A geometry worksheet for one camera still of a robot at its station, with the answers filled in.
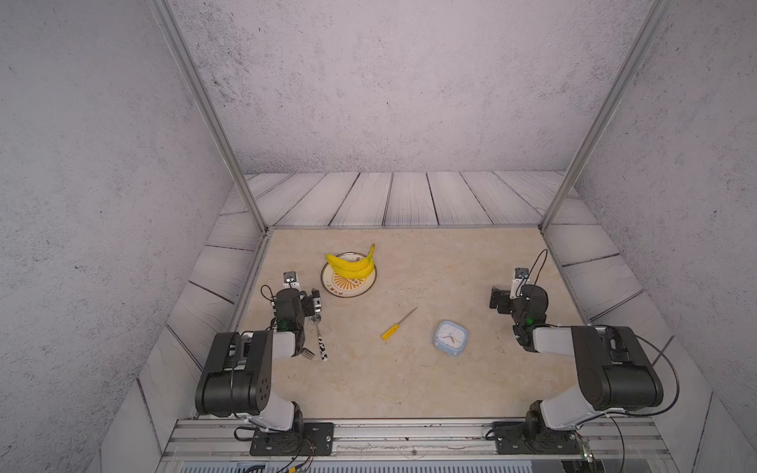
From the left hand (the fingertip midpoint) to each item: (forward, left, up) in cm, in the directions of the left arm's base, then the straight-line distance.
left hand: (302, 290), depth 94 cm
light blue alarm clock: (-16, -45, -4) cm, 48 cm away
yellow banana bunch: (+10, -15, -2) cm, 18 cm away
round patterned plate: (+5, -13, -6) cm, 15 cm away
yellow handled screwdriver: (-10, -29, -6) cm, 32 cm away
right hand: (-1, -67, +1) cm, 67 cm away
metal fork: (-18, -3, -7) cm, 20 cm away
